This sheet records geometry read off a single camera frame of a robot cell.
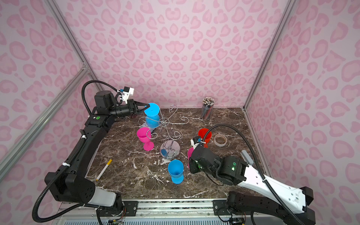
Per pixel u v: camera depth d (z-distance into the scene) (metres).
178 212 0.72
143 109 0.67
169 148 0.93
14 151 0.53
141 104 0.68
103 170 0.84
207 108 1.03
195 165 0.57
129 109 0.61
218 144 0.97
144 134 1.03
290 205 0.39
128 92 0.66
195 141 0.58
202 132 0.88
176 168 0.78
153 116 0.72
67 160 0.44
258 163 0.44
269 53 0.86
